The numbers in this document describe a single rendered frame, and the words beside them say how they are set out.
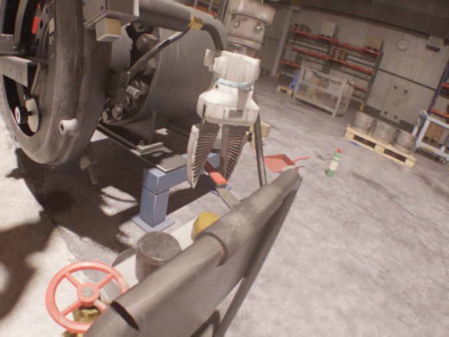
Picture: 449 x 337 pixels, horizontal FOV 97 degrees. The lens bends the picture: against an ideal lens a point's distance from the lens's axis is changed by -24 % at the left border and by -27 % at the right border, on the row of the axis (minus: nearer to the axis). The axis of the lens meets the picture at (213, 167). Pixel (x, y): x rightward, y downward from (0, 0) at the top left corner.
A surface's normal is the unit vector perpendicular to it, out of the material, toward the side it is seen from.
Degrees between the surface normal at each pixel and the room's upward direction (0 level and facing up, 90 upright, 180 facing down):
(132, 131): 90
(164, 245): 0
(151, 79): 90
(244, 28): 90
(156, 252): 0
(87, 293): 0
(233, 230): 26
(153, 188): 90
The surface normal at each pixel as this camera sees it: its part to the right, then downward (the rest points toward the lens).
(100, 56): 0.81, 0.33
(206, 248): 0.42, -0.74
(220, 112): 0.43, 0.48
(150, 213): -0.55, 0.25
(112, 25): 0.83, 0.04
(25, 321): 0.22, -0.88
